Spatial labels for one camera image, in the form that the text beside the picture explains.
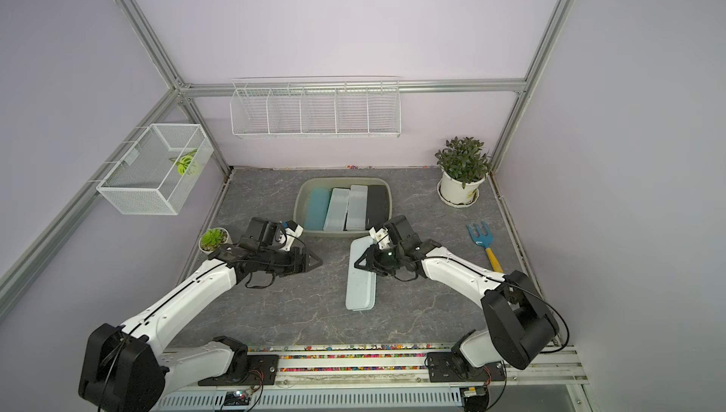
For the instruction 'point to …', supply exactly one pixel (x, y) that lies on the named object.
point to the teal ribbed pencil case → (317, 209)
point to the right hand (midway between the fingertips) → (357, 264)
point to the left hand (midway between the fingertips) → (312, 265)
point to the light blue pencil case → (360, 283)
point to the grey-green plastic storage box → (308, 183)
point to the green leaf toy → (185, 163)
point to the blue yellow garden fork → (484, 238)
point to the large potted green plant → (464, 165)
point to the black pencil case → (377, 207)
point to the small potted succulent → (212, 238)
